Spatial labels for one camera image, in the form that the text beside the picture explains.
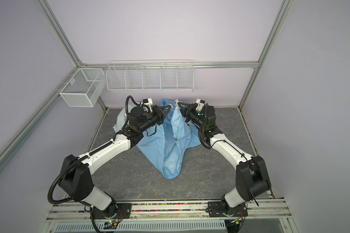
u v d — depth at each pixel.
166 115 0.67
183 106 0.74
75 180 0.43
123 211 0.73
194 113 0.69
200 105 0.74
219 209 0.74
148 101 0.73
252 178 0.44
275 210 0.74
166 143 0.81
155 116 0.67
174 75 1.06
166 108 0.74
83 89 0.99
